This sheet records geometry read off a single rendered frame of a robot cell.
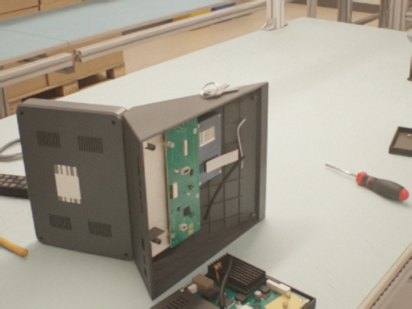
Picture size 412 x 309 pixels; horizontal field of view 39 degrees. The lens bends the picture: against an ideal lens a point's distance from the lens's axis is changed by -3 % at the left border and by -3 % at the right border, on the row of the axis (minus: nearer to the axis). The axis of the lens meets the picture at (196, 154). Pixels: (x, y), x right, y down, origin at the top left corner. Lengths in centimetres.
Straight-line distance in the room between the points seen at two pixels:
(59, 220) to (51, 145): 11
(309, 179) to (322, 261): 24
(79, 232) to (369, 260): 38
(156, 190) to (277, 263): 20
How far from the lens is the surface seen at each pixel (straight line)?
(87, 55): 235
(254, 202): 86
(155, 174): 68
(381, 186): 95
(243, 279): 70
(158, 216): 71
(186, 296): 69
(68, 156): 75
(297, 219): 88
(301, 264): 79
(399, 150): 111
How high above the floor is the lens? 145
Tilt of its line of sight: 24 degrees down
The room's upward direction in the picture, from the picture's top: 2 degrees counter-clockwise
